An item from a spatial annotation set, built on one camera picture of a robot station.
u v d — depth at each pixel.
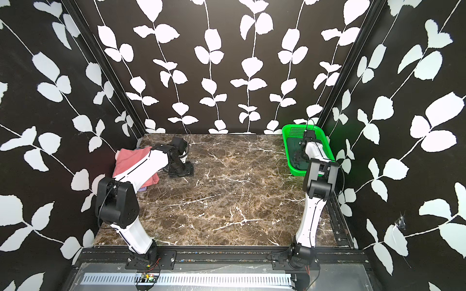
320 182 0.61
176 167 0.75
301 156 0.98
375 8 0.69
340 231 0.85
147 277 0.70
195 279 0.70
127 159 0.98
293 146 1.11
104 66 0.86
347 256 0.78
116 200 0.47
